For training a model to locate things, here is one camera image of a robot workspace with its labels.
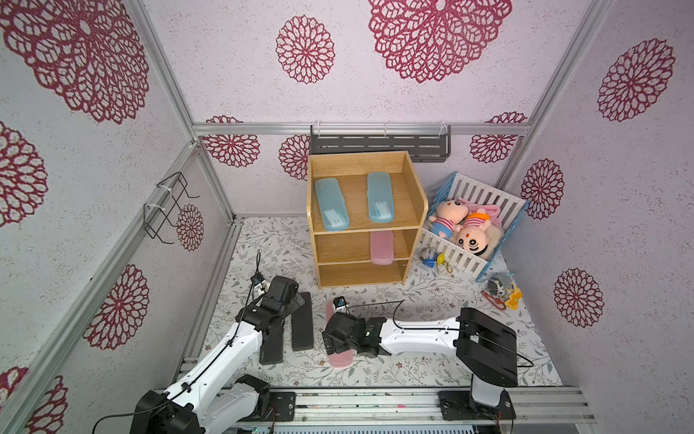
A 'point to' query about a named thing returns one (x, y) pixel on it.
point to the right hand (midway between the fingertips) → (342, 332)
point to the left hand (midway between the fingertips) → (285, 301)
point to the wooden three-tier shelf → (343, 258)
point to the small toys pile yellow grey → (501, 297)
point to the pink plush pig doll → (449, 213)
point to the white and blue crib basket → (505, 209)
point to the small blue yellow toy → (437, 259)
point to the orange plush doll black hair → (476, 235)
